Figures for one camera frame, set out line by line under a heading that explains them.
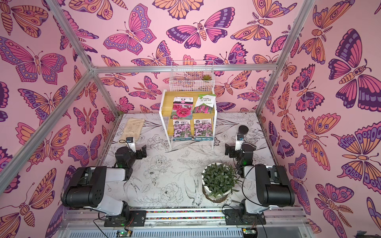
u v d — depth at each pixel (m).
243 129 1.05
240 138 0.81
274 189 0.44
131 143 0.81
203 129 0.90
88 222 0.74
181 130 0.90
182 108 0.78
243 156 0.72
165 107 0.78
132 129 1.10
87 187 0.46
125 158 0.73
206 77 0.92
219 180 0.66
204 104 0.77
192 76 0.95
